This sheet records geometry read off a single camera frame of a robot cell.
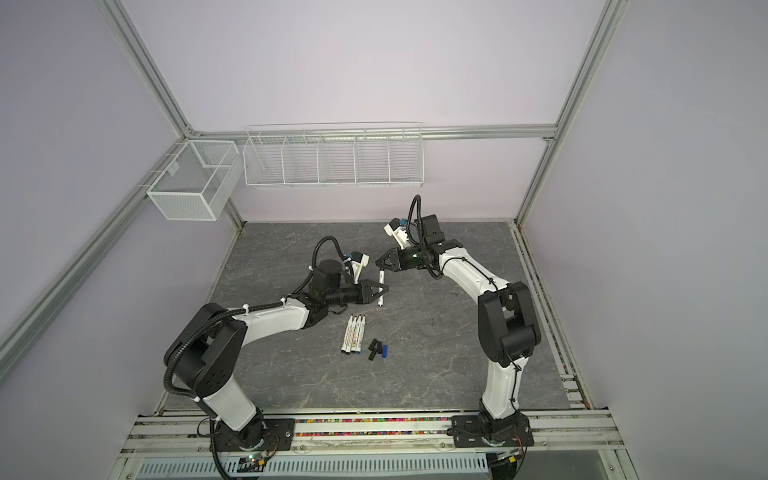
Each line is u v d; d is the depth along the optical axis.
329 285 0.72
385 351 0.87
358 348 0.87
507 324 0.50
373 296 0.81
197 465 0.71
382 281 0.85
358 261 0.81
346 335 0.89
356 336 0.90
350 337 0.89
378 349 0.88
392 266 0.81
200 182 1.00
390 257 0.82
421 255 0.77
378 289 0.85
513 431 0.70
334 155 1.07
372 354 0.87
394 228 0.82
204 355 0.47
